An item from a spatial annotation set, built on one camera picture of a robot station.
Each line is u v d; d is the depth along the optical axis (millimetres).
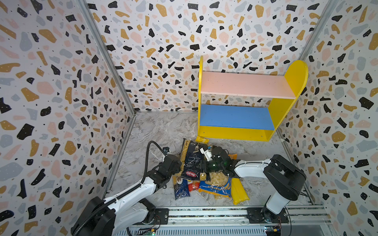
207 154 815
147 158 595
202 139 1004
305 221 753
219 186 780
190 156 835
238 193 799
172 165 659
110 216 398
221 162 702
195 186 812
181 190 799
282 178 473
